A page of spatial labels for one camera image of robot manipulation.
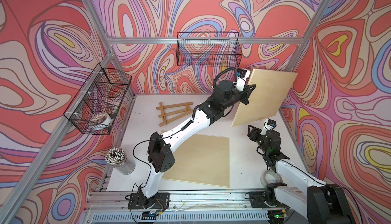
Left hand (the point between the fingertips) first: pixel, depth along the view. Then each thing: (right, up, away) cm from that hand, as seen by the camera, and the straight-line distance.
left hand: (257, 84), depth 65 cm
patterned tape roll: (-72, -15, +8) cm, 74 cm away
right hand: (+6, -23, +22) cm, 33 cm away
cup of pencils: (-63, -34, +5) cm, 72 cm away
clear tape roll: (+8, -47, +13) cm, 50 cm away
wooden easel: (-46, -14, +44) cm, 65 cm away
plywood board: (+14, 0, +17) cm, 22 cm away
